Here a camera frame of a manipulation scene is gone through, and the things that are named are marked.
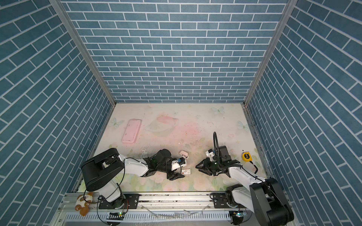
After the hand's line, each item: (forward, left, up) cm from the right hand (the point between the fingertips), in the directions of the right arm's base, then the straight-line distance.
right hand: (196, 167), depth 82 cm
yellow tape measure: (+10, -32, -3) cm, 34 cm away
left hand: (-2, +8, -4) cm, 9 cm away
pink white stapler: (+8, +8, -1) cm, 11 cm away
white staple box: (-2, +6, -2) cm, 7 cm away
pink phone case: (+21, +47, 0) cm, 52 cm away
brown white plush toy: (-23, +57, 0) cm, 61 cm away
